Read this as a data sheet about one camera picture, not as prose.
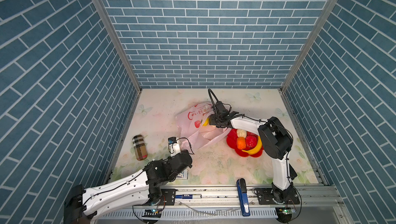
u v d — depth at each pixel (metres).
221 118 0.77
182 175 0.79
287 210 0.72
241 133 0.90
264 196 0.73
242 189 0.74
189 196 0.74
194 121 0.89
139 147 0.87
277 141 0.53
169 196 0.74
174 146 0.67
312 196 0.76
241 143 0.87
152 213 0.72
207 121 0.96
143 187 0.50
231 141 0.88
